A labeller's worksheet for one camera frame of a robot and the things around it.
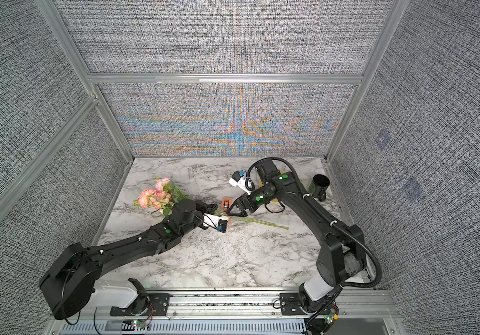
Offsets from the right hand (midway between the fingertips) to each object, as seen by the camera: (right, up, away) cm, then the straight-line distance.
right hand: (235, 204), depth 75 cm
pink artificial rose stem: (-27, +3, +6) cm, 28 cm away
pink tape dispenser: (-4, -2, +19) cm, 20 cm away
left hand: (-7, +1, +7) cm, 10 cm away
